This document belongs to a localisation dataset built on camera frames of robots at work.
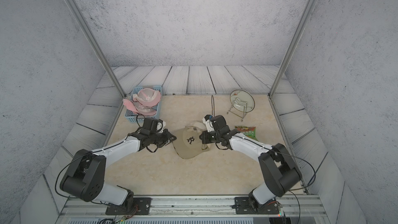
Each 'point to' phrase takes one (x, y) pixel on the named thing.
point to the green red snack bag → (250, 131)
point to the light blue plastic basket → (134, 117)
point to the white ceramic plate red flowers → (242, 100)
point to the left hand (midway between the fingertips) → (178, 138)
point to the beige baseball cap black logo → (187, 143)
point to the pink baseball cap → (144, 101)
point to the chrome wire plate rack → (239, 108)
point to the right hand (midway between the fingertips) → (201, 136)
